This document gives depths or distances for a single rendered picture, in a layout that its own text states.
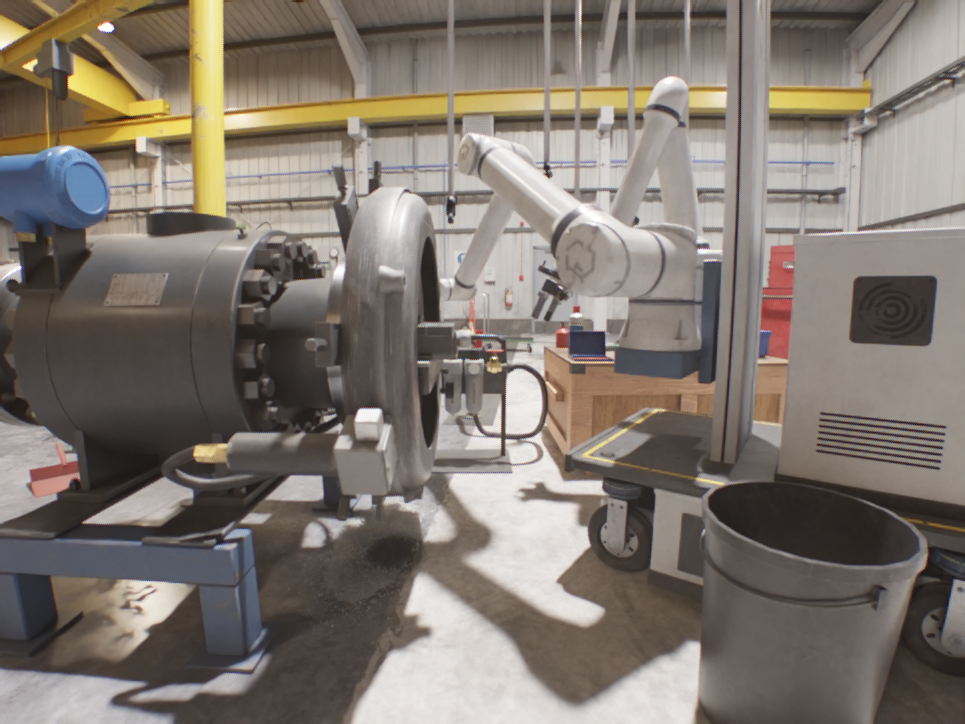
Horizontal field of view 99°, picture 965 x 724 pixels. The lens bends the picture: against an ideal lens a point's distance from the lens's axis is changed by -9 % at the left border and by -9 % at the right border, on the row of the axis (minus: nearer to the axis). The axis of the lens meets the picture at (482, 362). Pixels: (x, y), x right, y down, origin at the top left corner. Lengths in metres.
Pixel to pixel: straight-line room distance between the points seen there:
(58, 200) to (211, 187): 3.65
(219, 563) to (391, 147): 12.37
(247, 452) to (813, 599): 0.89
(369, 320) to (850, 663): 0.89
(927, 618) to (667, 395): 1.12
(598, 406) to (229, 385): 1.38
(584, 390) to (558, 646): 1.06
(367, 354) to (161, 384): 0.48
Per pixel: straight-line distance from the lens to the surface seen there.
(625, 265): 0.96
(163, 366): 1.10
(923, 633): 1.29
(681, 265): 1.10
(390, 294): 0.84
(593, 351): 2.06
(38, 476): 2.55
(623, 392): 1.92
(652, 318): 1.09
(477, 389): 1.98
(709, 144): 13.24
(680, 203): 1.77
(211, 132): 4.99
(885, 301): 1.09
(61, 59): 7.49
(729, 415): 1.22
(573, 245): 0.98
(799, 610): 0.80
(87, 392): 1.24
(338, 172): 0.94
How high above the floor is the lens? 0.70
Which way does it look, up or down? 7 degrees down
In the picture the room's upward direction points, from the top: straight up
